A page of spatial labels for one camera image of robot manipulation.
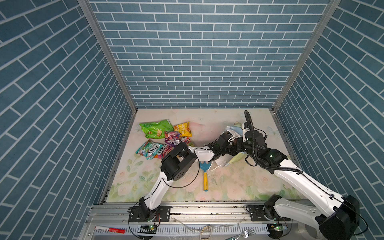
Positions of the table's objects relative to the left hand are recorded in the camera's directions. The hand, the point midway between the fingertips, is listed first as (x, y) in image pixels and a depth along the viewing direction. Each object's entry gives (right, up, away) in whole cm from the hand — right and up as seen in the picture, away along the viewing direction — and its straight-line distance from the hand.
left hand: (239, 147), depth 93 cm
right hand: (-6, +8, -14) cm, 17 cm away
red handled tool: (-66, -34, -24) cm, 78 cm away
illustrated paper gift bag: (-10, -6, -6) cm, 13 cm away
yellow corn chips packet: (-36, +11, +12) cm, 40 cm away
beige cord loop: (-20, -36, -23) cm, 47 cm away
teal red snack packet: (-57, -1, +1) cm, 57 cm away
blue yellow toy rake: (-22, -10, -3) cm, 24 cm away
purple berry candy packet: (-43, +6, +3) cm, 43 cm away
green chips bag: (-54, +11, +7) cm, 55 cm away
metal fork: (-4, -36, -24) cm, 44 cm away
